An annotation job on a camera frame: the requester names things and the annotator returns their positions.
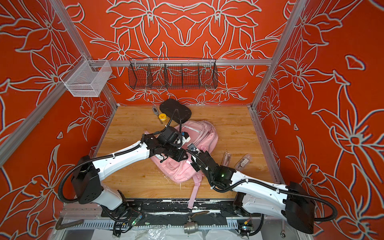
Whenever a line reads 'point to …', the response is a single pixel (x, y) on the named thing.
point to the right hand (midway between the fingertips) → (192, 151)
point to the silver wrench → (283, 234)
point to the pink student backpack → (203, 136)
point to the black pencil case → (175, 110)
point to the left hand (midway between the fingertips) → (188, 156)
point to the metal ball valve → (191, 227)
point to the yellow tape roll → (162, 117)
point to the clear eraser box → (243, 162)
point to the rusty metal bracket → (60, 226)
